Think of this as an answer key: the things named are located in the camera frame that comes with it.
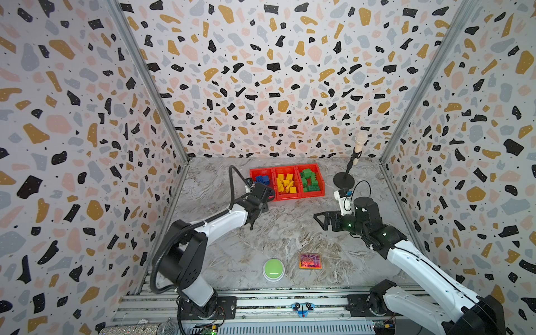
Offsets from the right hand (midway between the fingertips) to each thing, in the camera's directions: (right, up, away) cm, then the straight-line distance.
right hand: (322, 212), depth 77 cm
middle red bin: (-8, +12, +26) cm, 30 cm away
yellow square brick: (-16, +8, +28) cm, 33 cm away
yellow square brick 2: (-11, +13, +32) cm, 37 cm away
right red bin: (+2, +17, +33) cm, 37 cm away
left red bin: (-22, +16, +32) cm, 41 cm away
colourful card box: (-4, -21, +6) cm, 22 cm away
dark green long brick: (-3, +9, +30) cm, 32 cm away
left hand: (-24, +3, +13) cm, 28 cm away
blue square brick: (-24, +12, +31) cm, 41 cm away
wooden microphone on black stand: (+19, +11, +33) cm, 40 cm away
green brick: (-2, +15, +32) cm, 36 cm away
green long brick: (+2, +10, +30) cm, 32 cm away
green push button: (-18, -23, +4) cm, 30 cm away
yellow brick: (-10, +6, +28) cm, 31 cm away
